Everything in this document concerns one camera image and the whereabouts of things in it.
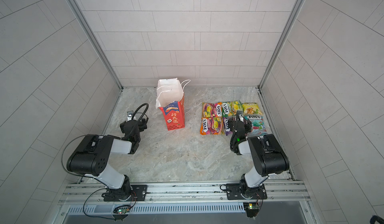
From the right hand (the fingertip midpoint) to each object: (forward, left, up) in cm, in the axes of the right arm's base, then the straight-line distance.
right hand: (239, 116), depth 93 cm
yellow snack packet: (+6, -10, -1) cm, 11 cm away
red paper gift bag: (+15, +44, +4) cm, 47 cm away
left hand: (+4, +64, +2) cm, 64 cm away
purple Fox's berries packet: (-6, +9, -3) cm, 11 cm away
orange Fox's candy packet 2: (+8, +17, -1) cm, 18 cm away
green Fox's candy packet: (+9, +4, -3) cm, 10 cm away
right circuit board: (-46, +4, -7) cm, 47 cm away
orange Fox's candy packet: (-3, +18, -3) cm, 19 cm away
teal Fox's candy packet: (-7, -10, -3) cm, 13 cm away
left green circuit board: (-44, +63, -3) cm, 77 cm away
